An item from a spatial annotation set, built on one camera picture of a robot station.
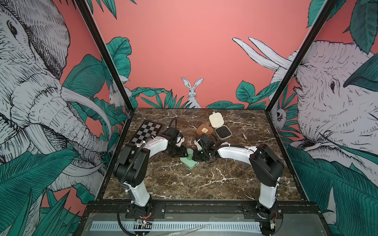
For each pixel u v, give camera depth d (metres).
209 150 0.70
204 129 1.05
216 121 1.10
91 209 0.75
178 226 0.70
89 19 0.73
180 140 0.83
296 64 0.91
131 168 0.48
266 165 0.49
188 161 0.90
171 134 0.78
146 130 1.04
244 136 1.04
